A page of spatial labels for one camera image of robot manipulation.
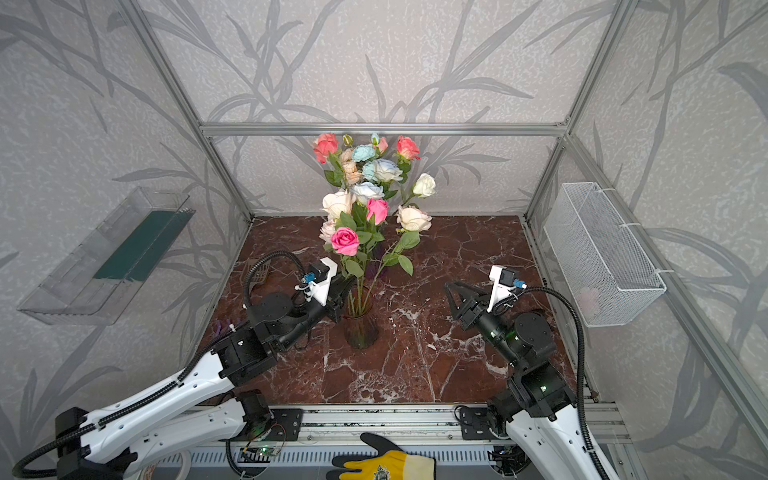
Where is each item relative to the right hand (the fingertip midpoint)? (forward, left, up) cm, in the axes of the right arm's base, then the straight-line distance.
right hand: (449, 277), depth 64 cm
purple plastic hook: (+2, +68, -32) cm, 75 cm away
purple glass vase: (+5, +17, -4) cm, 18 cm away
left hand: (+2, +21, +1) cm, 21 cm away
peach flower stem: (+32, +25, +4) cm, 41 cm away
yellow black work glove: (-31, +13, -29) cm, 44 cm away
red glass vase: (-3, +22, -21) cm, 31 cm away
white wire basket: (-3, -32, +3) cm, 33 cm away
